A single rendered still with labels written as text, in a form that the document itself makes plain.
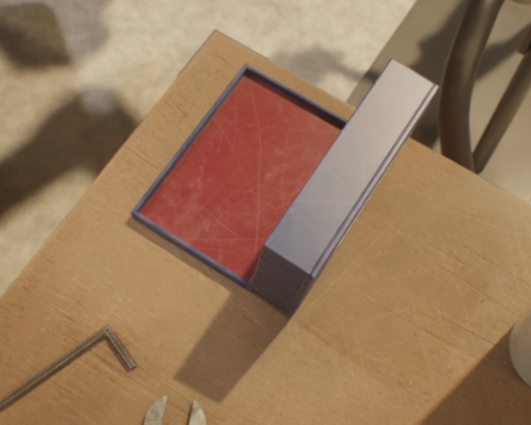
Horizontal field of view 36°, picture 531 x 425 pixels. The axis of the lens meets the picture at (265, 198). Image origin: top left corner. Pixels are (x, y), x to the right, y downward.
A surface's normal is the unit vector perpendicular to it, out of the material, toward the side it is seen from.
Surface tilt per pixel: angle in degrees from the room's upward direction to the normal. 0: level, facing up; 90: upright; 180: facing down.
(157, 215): 0
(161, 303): 0
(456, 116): 51
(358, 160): 6
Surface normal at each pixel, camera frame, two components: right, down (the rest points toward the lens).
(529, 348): -0.97, 0.22
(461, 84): -0.04, 0.31
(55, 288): 0.00, -0.39
